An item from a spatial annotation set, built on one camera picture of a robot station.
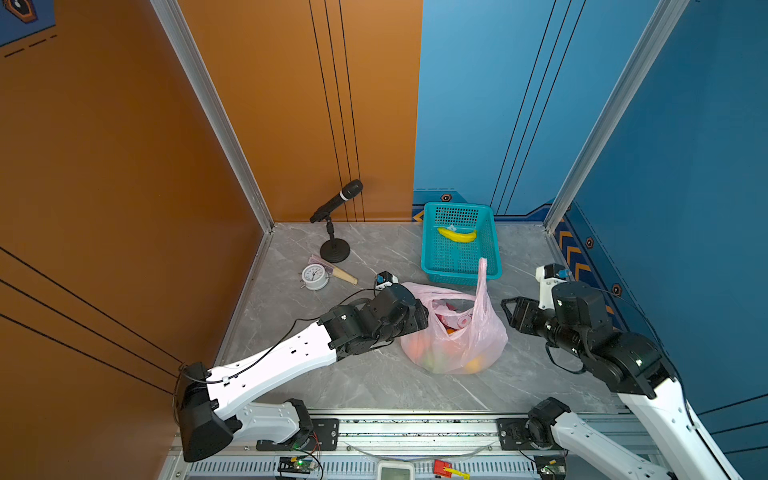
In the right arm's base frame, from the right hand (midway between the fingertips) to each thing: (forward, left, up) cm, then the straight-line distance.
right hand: (505, 305), depth 66 cm
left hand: (+1, +18, -5) cm, 19 cm away
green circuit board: (-27, +49, -28) cm, 63 cm away
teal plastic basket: (+34, +6, -26) cm, 43 cm away
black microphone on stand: (+39, +48, -25) cm, 66 cm away
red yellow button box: (-28, +14, -26) cm, 40 cm away
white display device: (-28, +25, -24) cm, 45 cm away
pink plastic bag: (-2, +8, -11) cm, 13 cm away
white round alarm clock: (+25, +53, -22) cm, 62 cm away
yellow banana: (+44, -1, -25) cm, 50 cm away
